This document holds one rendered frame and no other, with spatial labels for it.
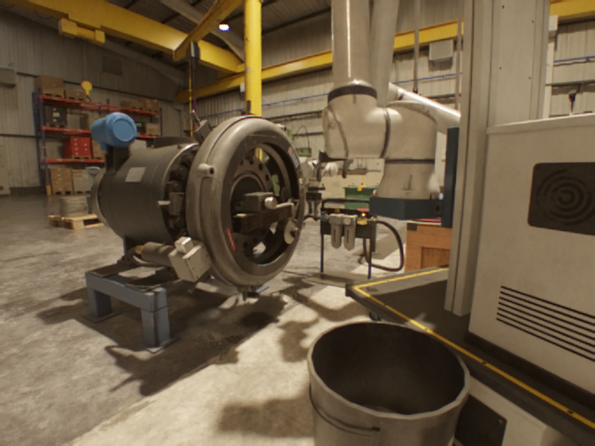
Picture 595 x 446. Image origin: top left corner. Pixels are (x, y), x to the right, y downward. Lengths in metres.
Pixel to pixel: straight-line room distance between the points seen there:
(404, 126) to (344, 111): 0.17
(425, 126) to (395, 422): 0.72
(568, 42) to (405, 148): 11.67
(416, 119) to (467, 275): 0.47
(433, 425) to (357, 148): 0.67
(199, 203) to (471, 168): 0.84
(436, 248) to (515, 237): 1.05
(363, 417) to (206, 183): 0.82
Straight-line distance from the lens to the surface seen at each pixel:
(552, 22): 11.68
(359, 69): 0.96
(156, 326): 1.42
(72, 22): 12.94
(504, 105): 1.04
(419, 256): 1.76
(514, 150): 0.74
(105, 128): 1.66
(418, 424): 0.56
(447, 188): 0.97
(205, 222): 1.05
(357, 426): 0.58
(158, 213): 1.38
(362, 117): 0.88
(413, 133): 0.91
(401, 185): 0.89
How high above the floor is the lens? 0.73
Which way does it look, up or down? 9 degrees down
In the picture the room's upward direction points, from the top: straight up
